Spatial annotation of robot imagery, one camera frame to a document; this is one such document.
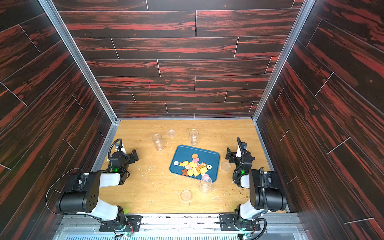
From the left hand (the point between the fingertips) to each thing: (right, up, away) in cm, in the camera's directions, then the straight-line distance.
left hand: (129, 151), depth 95 cm
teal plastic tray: (+35, -2, +9) cm, 36 cm away
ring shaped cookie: (+52, -10, -1) cm, 52 cm away
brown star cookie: (+36, -12, -5) cm, 39 cm away
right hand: (+71, +2, -2) cm, 71 cm away
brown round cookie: (+43, -4, +4) cm, 43 cm away
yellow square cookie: (+43, -13, -4) cm, 45 cm away
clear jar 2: (+19, +5, +4) cm, 20 cm away
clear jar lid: (+25, +12, +17) cm, 33 cm away
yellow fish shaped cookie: (+36, -8, -1) cm, 37 cm away
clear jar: (+49, -17, -9) cm, 53 cm away
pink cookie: (+43, -6, +1) cm, 44 cm away
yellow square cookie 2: (+48, -11, -4) cm, 49 cm away
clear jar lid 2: (+62, -9, -1) cm, 63 cm away
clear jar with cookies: (+42, +11, +4) cm, 44 cm away
